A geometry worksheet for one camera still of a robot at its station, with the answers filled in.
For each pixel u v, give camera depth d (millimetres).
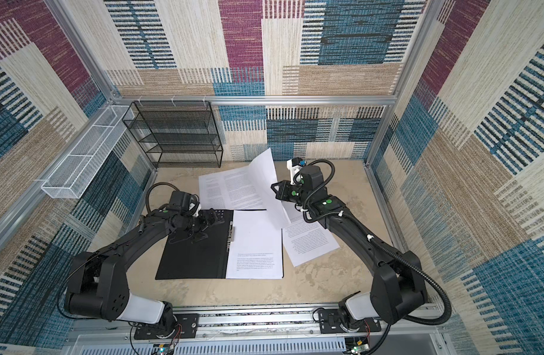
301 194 672
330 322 733
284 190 688
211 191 1136
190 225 747
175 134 1116
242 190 1114
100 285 430
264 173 820
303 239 938
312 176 595
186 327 732
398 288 409
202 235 882
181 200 716
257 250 893
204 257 892
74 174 715
